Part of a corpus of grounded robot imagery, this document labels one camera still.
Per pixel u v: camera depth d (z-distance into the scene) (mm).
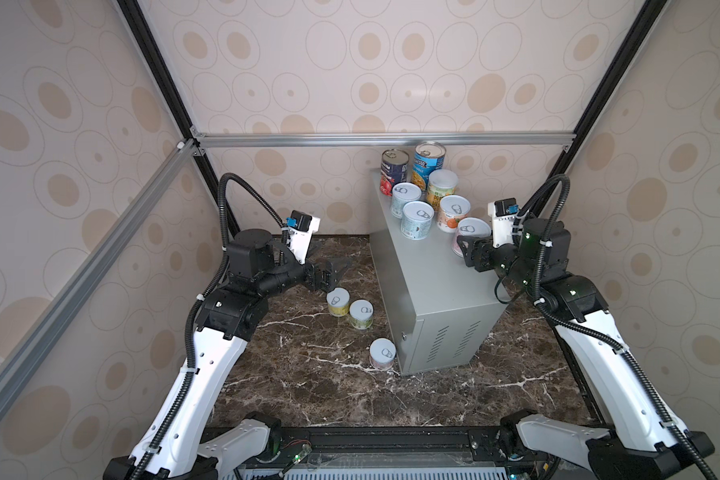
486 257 586
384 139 989
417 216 699
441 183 746
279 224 513
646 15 684
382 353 834
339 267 1152
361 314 921
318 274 547
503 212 547
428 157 783
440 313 603
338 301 946
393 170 766
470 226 670
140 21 687
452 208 714
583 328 420
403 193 749
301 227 516
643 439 372
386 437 760
